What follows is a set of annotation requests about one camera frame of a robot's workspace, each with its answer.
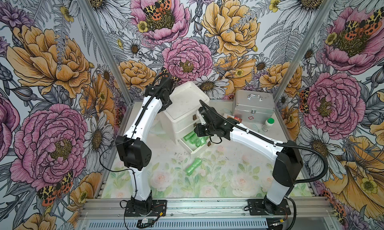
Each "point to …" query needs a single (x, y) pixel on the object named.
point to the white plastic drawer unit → (183, 118)
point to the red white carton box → (226, 116)
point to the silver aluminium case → (253, 107)
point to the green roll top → (189, 135)
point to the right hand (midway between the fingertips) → (196, 134)
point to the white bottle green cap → (268, 124)
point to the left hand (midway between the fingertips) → (161, 110)
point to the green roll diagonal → (196, 163)
